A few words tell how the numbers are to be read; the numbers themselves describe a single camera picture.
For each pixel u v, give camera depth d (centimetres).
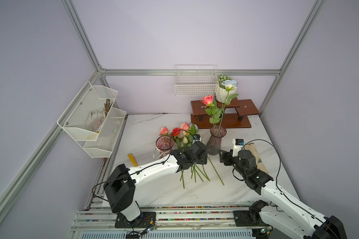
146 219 73
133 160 95
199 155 62
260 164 93
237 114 102
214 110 84
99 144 90
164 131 105
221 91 88
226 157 72
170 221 74
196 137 73
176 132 103
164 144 84
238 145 69
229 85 80
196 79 94
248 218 73
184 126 101
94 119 78
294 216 46
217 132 91
